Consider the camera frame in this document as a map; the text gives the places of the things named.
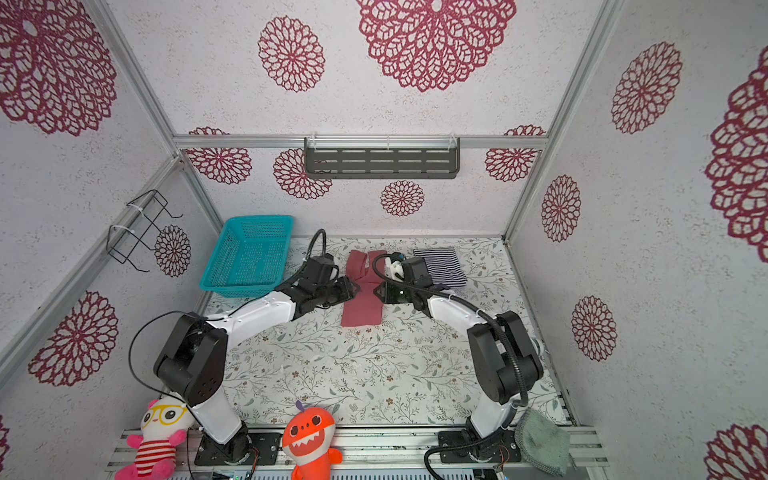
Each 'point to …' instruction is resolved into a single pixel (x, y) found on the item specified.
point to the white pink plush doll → (164, 426)
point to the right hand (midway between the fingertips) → (377, 286)
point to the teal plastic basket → (249, 259)
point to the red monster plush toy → (307, 440)
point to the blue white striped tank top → (444, 265)
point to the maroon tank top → (363, 307)
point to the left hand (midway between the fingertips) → (353, 291)
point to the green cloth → (543, 445)
